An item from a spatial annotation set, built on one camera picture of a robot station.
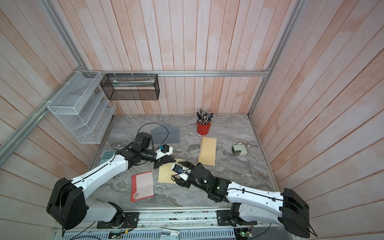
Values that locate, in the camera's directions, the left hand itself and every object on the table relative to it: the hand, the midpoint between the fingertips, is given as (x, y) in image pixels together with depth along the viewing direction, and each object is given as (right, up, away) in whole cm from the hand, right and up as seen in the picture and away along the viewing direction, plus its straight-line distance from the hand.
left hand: (173, 161), depth 76 cm
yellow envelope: (+21, 0, +23) cm, 31 cm away
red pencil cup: (+18, +16, +32) cm, 40 cm away
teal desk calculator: (-45, -1, +20) cm, 49 cm away
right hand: (+2, -3, -1) cm, 4 cm away
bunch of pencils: (+18, +25, +20) cm, 36 cm away
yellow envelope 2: (-4, -7, +1) cm, 8 cm away
